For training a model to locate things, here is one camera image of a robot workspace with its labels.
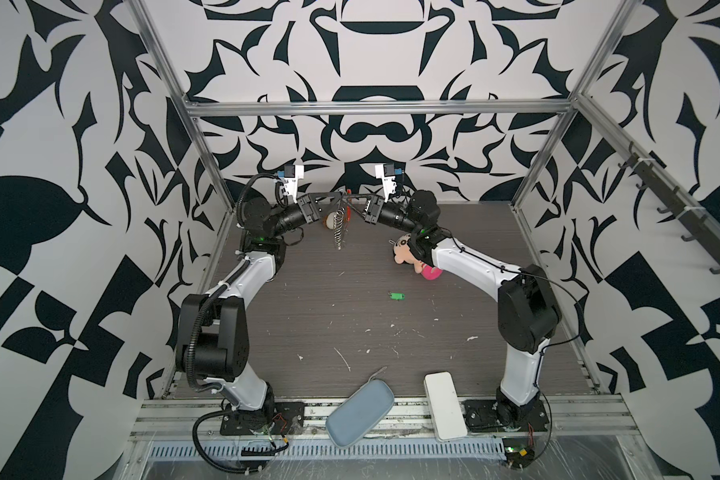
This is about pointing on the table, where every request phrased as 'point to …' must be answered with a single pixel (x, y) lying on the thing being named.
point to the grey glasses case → (360, 411)
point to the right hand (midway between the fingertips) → (343, 201)
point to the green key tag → (397, 296)
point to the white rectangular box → (446, 413)
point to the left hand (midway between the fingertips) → (344, 190)
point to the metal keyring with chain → (339, 215)
